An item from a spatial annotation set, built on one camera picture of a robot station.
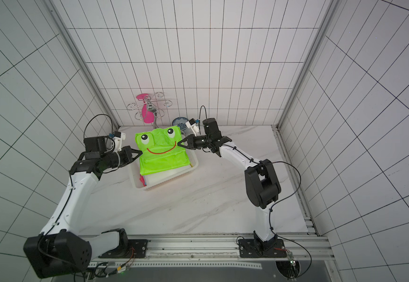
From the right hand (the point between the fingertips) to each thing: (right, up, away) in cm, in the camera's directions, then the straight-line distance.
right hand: (173, 146), depth 82 cm
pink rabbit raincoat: (-18, -18, +7) cm, 26 cm away
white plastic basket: (-21, -18, +8) cm, 28 cm away
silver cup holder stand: (-14, +20, +11) cm, 27 cm away
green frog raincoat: (-6, -2, -2) cm, 7 cm away
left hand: (-14, -4, -4) cm, 15 cm away
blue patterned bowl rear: (-2, +15, +37) cm, 40 cm away
